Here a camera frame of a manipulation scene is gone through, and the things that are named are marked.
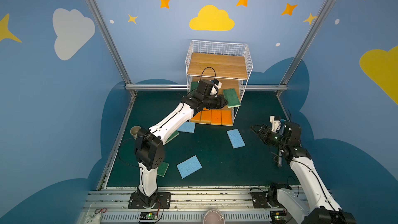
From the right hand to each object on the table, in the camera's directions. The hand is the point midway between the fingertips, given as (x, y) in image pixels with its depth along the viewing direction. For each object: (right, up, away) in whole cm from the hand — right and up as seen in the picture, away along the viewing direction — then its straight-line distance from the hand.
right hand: (255, 127), depth 80 cm
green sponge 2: (-50, -23, +3) cm, 55 cm away
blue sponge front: (-35, -22, +4) cm, 42 cm away
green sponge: (-12, +17, +4) cm, 21 cm away
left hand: (-14, +15, 0) cm, 20 cm away
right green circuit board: (+8, -41, -8) cm, 43 cm away
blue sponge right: (-7, -9, +16) cm, 19 cm away
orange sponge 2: (-25, +4, +25) cm, 35 cm away
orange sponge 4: (-11, +4, +25) cm, 27 cm away
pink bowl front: (-23, -40, -9) cm, 47 cm away
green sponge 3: (-46, -7, +17) cm, 50 cm away
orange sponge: (-31, +3, +25) cm, 40 cm away
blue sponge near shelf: (-38, -3, +21) cm, 43 cm away
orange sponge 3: (-18, +4, +25) cm, 31 cm away
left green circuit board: (-53, -40, -9) cm, 67 cm away
